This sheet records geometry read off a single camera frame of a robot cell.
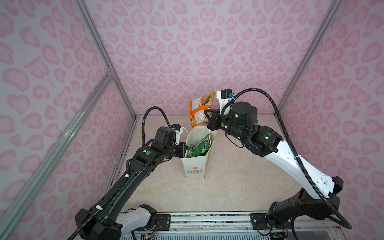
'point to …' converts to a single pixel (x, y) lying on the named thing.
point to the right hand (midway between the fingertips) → (203, 112)
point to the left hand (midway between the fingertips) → (188, 146)
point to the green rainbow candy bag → (203, 147)
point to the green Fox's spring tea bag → (190, 151)
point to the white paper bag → (199, 141)
